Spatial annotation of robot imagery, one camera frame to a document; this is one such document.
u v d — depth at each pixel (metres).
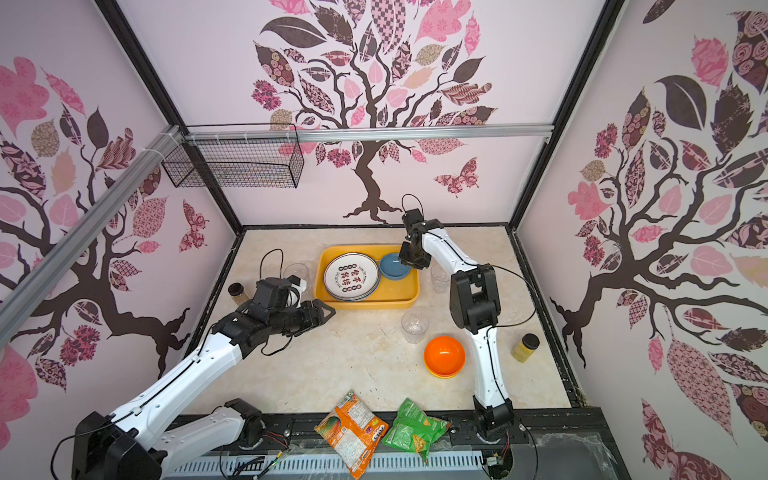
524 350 0.80
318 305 0.71
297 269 1.00
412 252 0.87
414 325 0.92
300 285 0.75
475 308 0.60
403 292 0.99
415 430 0.69
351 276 1.02
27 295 0.51
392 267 1.06
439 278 0.99
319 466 0.70
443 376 0.79
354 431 0.71
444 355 0.81
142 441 0.39
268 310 0.59
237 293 0.90
